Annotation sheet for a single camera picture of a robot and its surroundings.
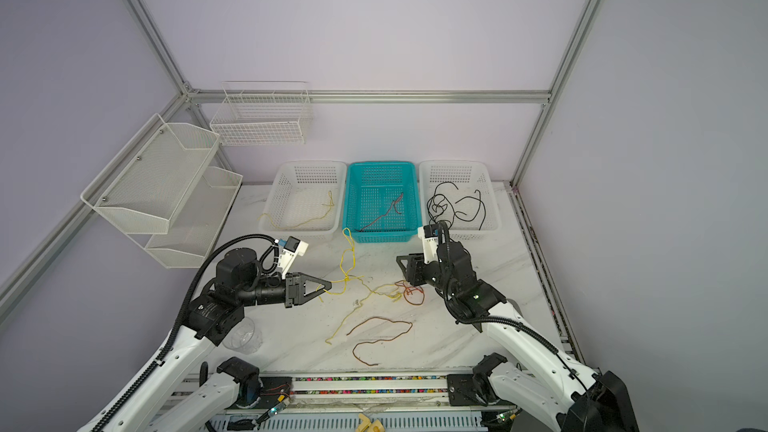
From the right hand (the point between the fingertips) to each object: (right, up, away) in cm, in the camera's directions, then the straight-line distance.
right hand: (400, 258), depth 76 cm
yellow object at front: (-8, -38, -7) cm, 40 cm away
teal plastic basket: (-7, +16, +39) cm, 43 cm away
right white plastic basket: (+25, +19, +38) cm, 49 cm away
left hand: (-17, -5, -11) cm, 20 cm away
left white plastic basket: (-37, +16, +40) cm, 56 cm away
